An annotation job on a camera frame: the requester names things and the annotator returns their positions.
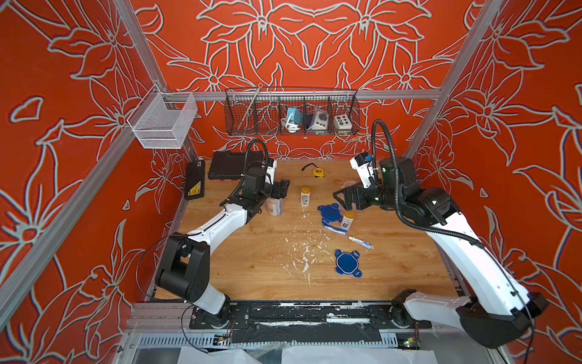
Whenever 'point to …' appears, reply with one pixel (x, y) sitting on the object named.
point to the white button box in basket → (342, 122)
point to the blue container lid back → (330, 213)
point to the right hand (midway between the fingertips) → (340, 189)
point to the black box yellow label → (195, 180)
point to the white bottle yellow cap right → (347, 219)
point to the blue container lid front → (347, 263)
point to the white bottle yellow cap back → (305, 196)
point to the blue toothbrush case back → (334, 224)
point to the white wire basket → (162, 120)
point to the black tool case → (229, 166)
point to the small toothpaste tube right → (364, 243)
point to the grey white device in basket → (320, 118)
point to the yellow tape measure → (318, 172)
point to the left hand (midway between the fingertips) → (281, 178)
